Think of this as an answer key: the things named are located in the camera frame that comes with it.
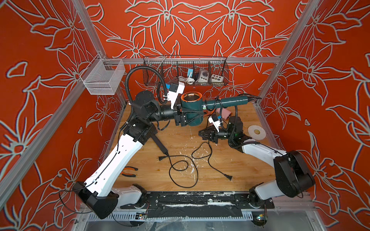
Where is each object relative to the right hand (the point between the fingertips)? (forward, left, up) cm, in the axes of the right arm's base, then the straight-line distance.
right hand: (198, 135), depth 75 cm
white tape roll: (+16, -43, -22) cm, 51 cm away
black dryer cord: (-5, +22, -20) cm, 30 cm away
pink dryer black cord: (+2, -6, -21) cm, 22 cm away
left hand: (-6, +2, +27) cm, 28 cm away
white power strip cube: (+40, -13, +8) cm, 43 cm away
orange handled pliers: (-15, +40, -20) cm, 48 cm away
